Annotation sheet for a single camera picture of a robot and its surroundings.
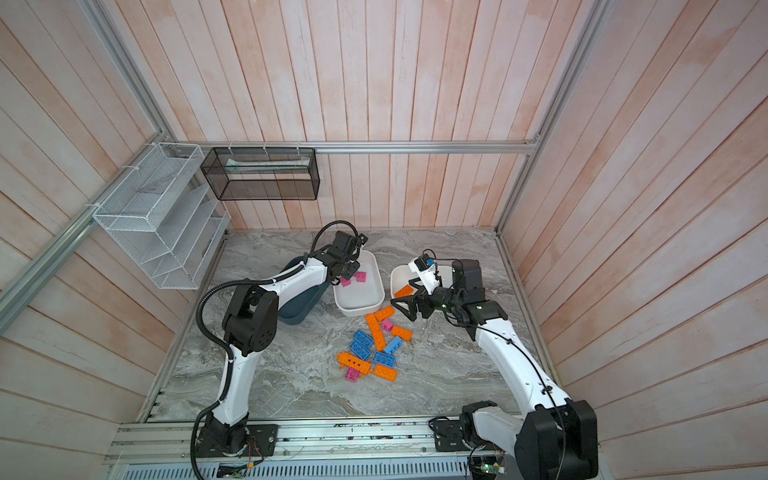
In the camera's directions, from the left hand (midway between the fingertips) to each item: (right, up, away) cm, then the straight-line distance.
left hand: (346, 262), depth 101 cm
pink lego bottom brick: (+4, -31, -20) cm, 37 cm away
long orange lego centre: (+11, -22, -9) cm, 26 cm away
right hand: (+18, -7, -23) cm, 30 cm away
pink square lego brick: (+5, -5, +2) cm, 7 cm away
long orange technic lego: (+6, -29, -18) cm, 35 cm away
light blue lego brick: (+16, -25, -14) cm, 32 cm away
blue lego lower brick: (+13, -28, -16) cm, 35 cm away
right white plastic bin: (+19, -4, 0) cm, 20 cm away
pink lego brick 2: (+14, -20, -9) cm, 26 cm away
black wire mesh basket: (-31, +32, +5) cm, 45 cm away
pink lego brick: (0, -7, -1) cm, 7 cm away
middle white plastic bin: (+5, -12, -1) cm, 13 cm away
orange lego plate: (+20, -10, -1) cm, 22 cm away
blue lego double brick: (+6, -25, -13) cm, 28 cm away
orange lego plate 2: (+19, -22, -10) cm, 30 cm away
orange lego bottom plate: (+13, -31, -18) cm, 38 cm away
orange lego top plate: (+13, -17, -6) cm, 22 cm away
